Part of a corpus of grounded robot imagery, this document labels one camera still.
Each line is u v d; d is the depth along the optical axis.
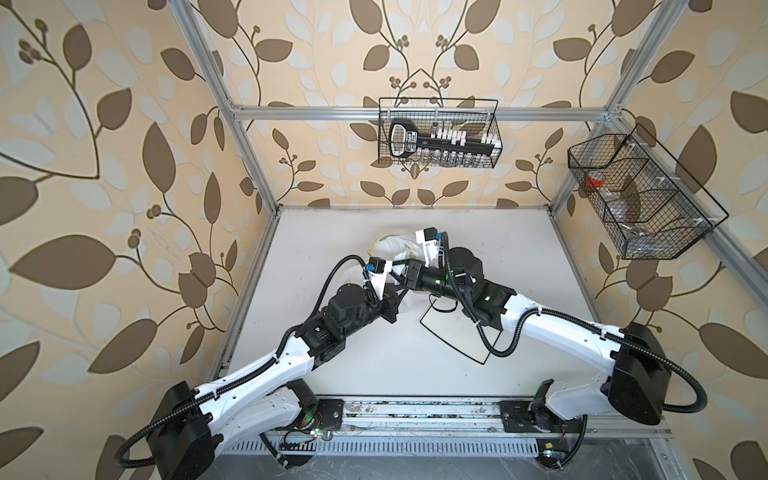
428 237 0.66
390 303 0.63
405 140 0.85
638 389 0.40
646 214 0.75
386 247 0.81
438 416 0.75
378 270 0.63
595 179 0.88
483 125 0.94
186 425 0.40
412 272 0.63
